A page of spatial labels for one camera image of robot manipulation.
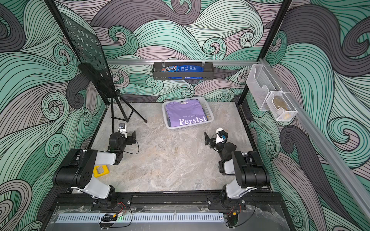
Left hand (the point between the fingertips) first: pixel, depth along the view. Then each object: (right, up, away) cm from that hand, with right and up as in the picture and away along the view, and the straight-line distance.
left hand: (127, 130), depth 94 cm
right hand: (+57, 0, -6) cm, 58 cm away
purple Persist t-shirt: (+39, +12, +10) cm, 42 cm away
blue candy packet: (+37, +41, -1) cm, 55 cm away
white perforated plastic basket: (+54, +16, +13) cm, 58 cm away
